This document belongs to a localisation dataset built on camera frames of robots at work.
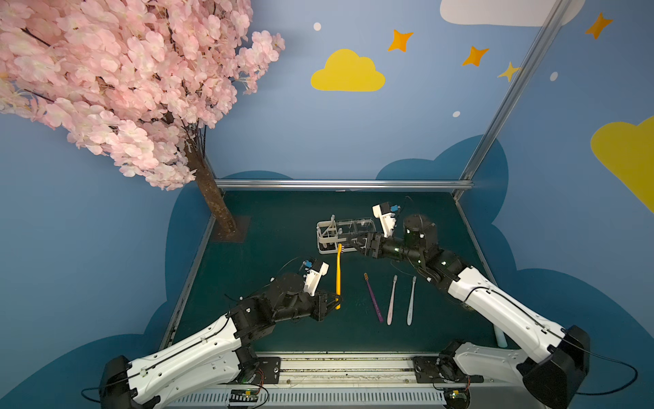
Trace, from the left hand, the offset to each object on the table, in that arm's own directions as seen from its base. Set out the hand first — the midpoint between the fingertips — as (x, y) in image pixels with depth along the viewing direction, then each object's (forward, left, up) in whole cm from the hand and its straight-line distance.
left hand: (343, 296), depth 68 cm
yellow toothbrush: (+3, +2, +2) cm, 3 cm away
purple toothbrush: (+1, -14, -20) cm, 24 cm away
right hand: (+14, -3, +9) cm, 17 cm away
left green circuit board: (-21, +28, -22) cm, 41 cm away
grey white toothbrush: (+29, +4, -3) cm, 30 cm away
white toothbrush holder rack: (+29, +4, -11) cm, 31 cm away
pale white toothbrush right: (+2, -24, -21) cm, 32 cm away
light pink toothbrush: (+4, -18, -20) cm, 27 cm away
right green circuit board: (-21, -34, -23) cm, 46 cm away
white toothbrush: (+31, +5, -10) cm, 33 cm away
